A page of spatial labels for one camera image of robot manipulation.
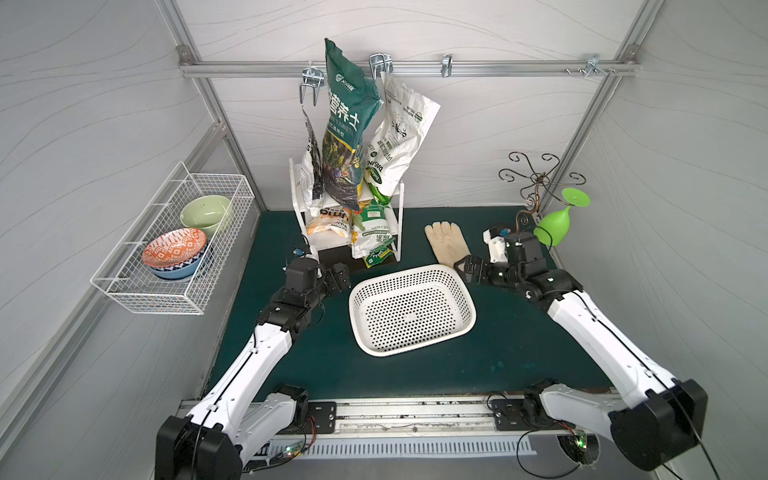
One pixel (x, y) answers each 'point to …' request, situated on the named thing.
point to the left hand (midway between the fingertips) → (337, 272)
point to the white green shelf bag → (373, 224)
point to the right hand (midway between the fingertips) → (468, 264)
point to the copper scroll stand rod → (532, 192)
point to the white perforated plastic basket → (406, 310)
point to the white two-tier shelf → (321, 241)
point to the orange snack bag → (337, 218)
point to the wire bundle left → (309, 427)
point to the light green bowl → (205, 212)
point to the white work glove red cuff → (447, 242)
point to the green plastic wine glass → (554, 228)
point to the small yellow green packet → (380, 254)
